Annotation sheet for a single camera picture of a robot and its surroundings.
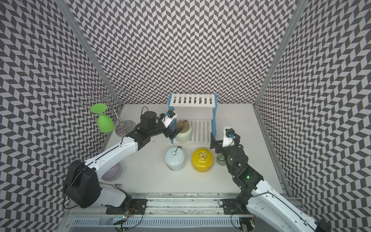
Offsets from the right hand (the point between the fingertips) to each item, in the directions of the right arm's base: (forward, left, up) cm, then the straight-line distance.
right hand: (221, 134), depth 72 cm
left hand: (+10, +24, -3) cm, 26 cm away
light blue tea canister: (-6, +24, -14) cm, 29 cm away
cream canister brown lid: (+8, +19, -13) cm, 25 cm away
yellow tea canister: (-6, +9, -17) cm, 20 cm away
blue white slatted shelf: (+35, +9, -21) cm, 42 cm away
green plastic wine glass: (+8, +63, -1) cm, 63 cm away
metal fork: (-18, +57, -23) cm, 64 cm away
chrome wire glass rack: (+48, +80, -16) cm, 95 cm away
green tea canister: (-5, -2, -20) cm, 21 cm away
